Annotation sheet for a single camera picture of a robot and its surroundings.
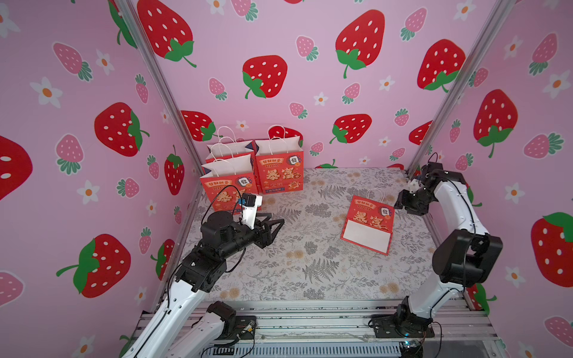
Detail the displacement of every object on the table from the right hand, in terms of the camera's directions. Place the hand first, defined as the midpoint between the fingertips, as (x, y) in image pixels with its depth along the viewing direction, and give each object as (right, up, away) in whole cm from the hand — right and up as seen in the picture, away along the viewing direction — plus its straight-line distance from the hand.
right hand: (413, 212), depth 85 cm
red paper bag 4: (-53, +21, +10) cm, 58 cm away
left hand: (-51, 0, -20) cm, 55 cm away
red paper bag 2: (-74, +12, +1) cm, 75 cm away
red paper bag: (-12, -7, +15) cm, 21 cm away
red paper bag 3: (-72, +26, +1) cm, 77 cm away
